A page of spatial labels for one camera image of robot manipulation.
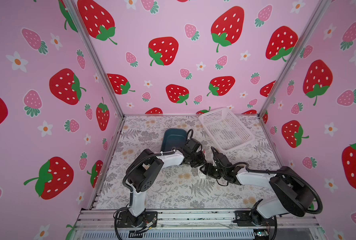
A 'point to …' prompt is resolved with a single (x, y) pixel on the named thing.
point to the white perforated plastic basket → (227, 130)
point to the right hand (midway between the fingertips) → (200, 170)
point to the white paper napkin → (200, 174)
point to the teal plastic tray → (174, 137)
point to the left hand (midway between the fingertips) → (209, 161)
